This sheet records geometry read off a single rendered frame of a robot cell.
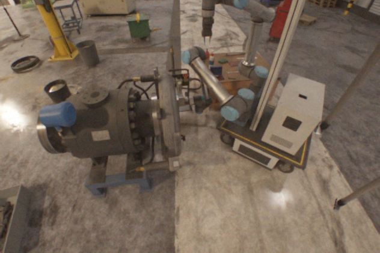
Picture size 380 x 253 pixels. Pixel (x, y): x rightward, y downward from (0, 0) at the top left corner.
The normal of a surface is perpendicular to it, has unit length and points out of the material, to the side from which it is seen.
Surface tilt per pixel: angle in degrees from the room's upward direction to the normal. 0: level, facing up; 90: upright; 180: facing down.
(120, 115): 35
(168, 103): 31
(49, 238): 0
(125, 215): 0
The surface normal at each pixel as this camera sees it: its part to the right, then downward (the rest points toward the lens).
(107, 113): 0.08, -0.26
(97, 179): 0.00, -0.72
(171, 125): 0.15, 0.15
